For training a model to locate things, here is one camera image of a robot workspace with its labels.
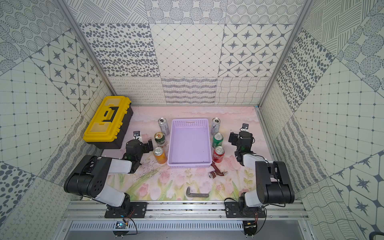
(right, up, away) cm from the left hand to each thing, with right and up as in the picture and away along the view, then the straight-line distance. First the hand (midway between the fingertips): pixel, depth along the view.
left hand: (142, 138), depth 94 cm
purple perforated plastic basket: (+30, -5, +4) cm, 31 cm away
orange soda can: (+14, -8, -11) cm, 20 cm away
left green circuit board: (-2, -39, -23) cm, 45 cm away
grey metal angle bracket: (+31, -28, -16) cm, 44 cm away
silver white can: (+14, +7, +1) cm, 16 cm away
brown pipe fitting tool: (+44, -19, -11) cm, 50 cm away
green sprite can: (+48, +1, -5) cm, 48 cm away
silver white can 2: (+47, +7, +1) cm, 48 cm away
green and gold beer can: (+12, +1, -4) cm, 13 cm away
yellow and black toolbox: (-17, +9, -8) cm, 21 cm away
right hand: (+63, +2, 0) cm, 63 cm away
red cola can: (+48, -8, -11) cm, 49 cm away
